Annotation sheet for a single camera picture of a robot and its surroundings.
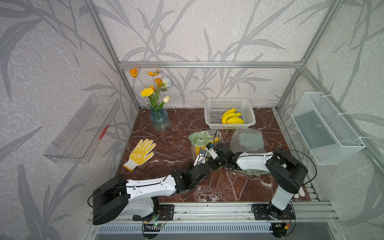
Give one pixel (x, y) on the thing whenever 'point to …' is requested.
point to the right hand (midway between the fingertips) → (208, 161)
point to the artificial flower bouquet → (153, 92)
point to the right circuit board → (279, 229)
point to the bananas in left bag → (197, 149)
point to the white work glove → (301, 193)
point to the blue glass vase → (159, 117)
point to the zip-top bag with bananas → (200, 140)
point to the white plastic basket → (214, 109)
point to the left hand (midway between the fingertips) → (205, 162)
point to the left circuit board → (155, 227)
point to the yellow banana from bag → (226, 112)
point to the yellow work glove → (141, 154)
